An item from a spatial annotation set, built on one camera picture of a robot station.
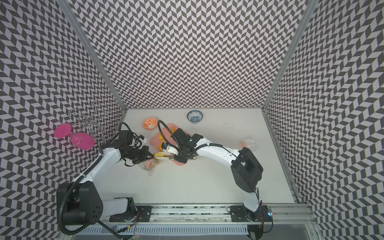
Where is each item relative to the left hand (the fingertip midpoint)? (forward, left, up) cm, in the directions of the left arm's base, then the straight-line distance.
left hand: (153, 157), depth 82 cm
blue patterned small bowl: (+37, -22, -7) cm, 44 cm away
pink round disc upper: (+3, +36, +22) cm, 43 cm away
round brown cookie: (+26, -7, -8) cm, 28 cm away
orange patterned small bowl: (+30, +10, -7) cm, 33 cm away
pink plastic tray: (+1, -12, +24) cm, 27 cm away
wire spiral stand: (+23, +40, +8) cm, 47 cm away
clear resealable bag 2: (+14, -58, -7) cm, 61 cm away
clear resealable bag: (-4, +2, -1) cm, 5 cm away
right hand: (+1, -15, 0) cm, 15 cm away
